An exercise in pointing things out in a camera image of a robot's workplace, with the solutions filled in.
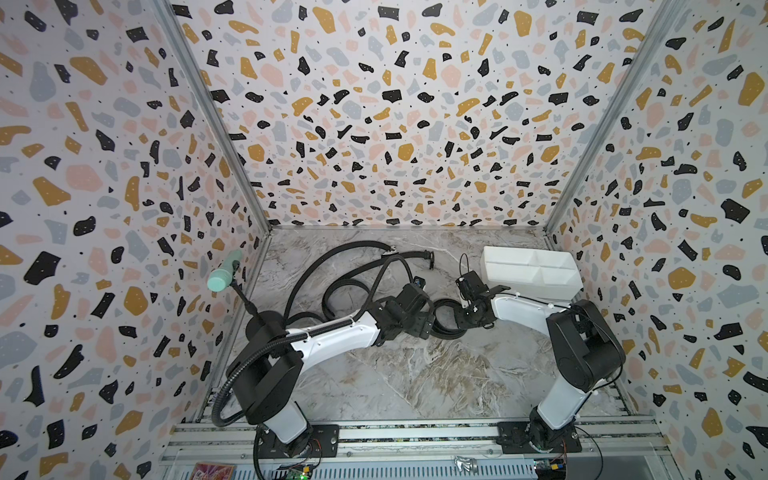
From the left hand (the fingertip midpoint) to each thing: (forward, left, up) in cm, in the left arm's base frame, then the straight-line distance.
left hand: (425, 315), depth 85 cm
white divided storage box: (+19, -45, -7) cm, 49 cm away
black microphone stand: (+2, +49, -8) cm, 50 cm away
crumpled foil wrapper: (-35, -8, -9) cm, 36 cm away
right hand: (+3, -14, -11) cm, 18 cm away
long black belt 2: (+18, +29, -8) cm, 36 cm away
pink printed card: (-35, +52, -7) cm, 63 cm away
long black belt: (+28, +36, -8) cm, 46 cm away
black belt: (-1, -6, -9) cm, 11 cm away
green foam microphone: (-4, +46, +24) cm, 52 cm away
